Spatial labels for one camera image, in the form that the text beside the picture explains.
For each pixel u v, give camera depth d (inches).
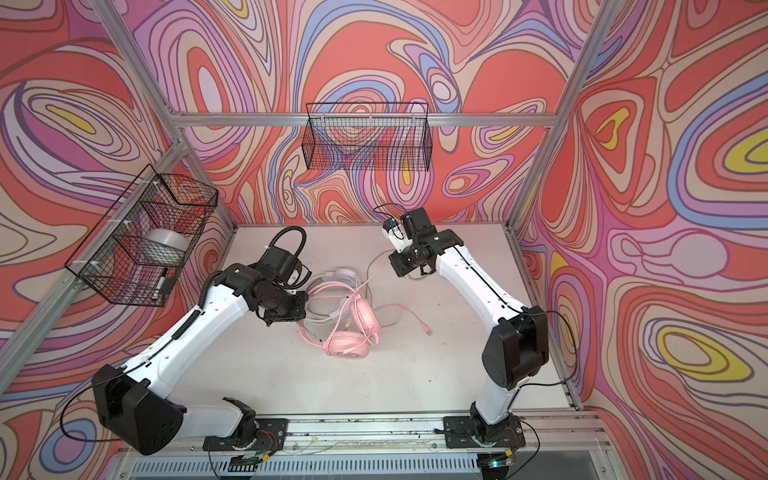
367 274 41.2
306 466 30.2
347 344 25.7
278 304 24.6
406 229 26.6
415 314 37.5
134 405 14.9
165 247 27.7
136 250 29.1
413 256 27.2
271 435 28.6
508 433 27.6
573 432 29.6
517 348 17.6
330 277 38.5
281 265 24.1
